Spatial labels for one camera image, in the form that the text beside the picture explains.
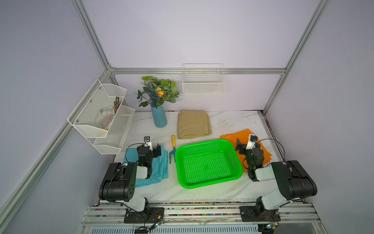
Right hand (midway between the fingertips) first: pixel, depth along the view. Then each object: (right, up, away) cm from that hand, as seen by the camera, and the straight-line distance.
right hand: (245, 141), depth 93 cm
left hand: (-62, -3, +2) cm, 62 cm away
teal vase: (-58, +17, +11) cm, 62 cm away
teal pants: (-55, -15, -5) cm, 57 cm away
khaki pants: (-35, +11, +15) cm, 40 cm away
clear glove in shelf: (-82, +15, -16) cm, 84 cm away
